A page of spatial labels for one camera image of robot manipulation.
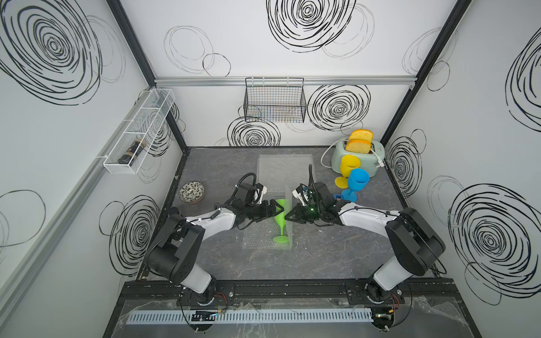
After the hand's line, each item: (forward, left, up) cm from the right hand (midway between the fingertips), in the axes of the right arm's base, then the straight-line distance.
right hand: (286, 219), depth 83 cm
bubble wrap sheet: (+30, +5, -8) cm, 32 cm away
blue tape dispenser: (+13, -24, -4) cm, 28 cm away
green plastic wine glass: (+1, +2, -3) cm, 4 cm away
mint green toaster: (+27, -38, +5) cm, 47 cm away
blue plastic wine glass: (+15, -30, +7) cm, 34 cm away
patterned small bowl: (+15, +45, -6) cm, 48 cm away
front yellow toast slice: (+31, -33, +11) cm, 46 cm away
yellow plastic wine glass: (+26, -29, +4) cm, 39 cm away
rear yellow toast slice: (+37, -35, +13) cm, 52 cm away
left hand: (+3, +3, -1) cm, 5 cm away
